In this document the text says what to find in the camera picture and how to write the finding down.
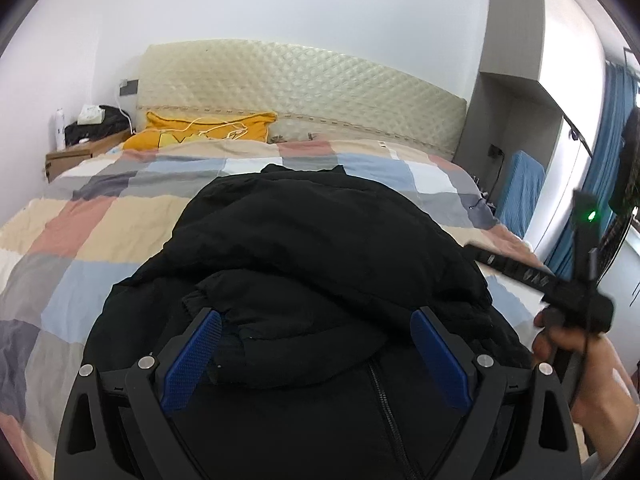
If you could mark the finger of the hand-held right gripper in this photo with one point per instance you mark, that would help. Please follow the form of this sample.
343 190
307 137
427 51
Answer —
510 265

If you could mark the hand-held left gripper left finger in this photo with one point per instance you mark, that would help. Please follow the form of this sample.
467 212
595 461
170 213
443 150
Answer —
192 360

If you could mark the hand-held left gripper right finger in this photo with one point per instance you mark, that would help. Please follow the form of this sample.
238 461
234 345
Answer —
440 360

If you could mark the black puffer jacket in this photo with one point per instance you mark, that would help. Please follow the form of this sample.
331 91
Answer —
310 260

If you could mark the person's right forearm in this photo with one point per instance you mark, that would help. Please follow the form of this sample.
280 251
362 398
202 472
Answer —
620 455

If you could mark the person's right hand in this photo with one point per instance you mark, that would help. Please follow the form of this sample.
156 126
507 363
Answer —
600 385

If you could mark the blue quilted cloth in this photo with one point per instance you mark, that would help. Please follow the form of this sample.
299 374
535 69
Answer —
522 190

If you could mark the brown patterned hanging garment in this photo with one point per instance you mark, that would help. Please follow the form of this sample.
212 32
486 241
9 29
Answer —
627 170

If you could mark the blue curtain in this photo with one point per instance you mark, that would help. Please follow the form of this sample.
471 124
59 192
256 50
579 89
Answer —
600 150

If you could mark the checkered pastel blanket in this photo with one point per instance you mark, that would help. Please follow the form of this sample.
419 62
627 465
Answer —
75 260

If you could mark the yellow pillow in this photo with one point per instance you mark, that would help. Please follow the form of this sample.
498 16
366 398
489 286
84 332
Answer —
165 135

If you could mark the grey white wardrobe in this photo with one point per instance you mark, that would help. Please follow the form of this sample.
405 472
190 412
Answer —
520 35

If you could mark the wooden nightstand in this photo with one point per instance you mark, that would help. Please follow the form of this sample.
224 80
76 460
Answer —
75 157

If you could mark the floral patterned pillow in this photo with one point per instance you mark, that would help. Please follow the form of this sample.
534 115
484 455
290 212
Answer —
295 138

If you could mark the black bag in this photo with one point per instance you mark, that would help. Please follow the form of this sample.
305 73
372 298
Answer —
112 122

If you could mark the white spray bottle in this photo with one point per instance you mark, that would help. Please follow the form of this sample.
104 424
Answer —
60 130

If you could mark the tissue box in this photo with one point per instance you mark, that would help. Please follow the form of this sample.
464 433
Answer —
90 114

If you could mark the cream quilted headboard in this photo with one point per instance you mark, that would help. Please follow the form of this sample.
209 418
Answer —
300 90

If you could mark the black wall socket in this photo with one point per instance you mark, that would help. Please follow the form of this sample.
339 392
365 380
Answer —
495 150

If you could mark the black wardrobe rail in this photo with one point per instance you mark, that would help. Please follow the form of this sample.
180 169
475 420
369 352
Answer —
575 132

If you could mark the grey wall socket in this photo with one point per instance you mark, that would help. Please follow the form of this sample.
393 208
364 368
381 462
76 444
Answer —
128 87

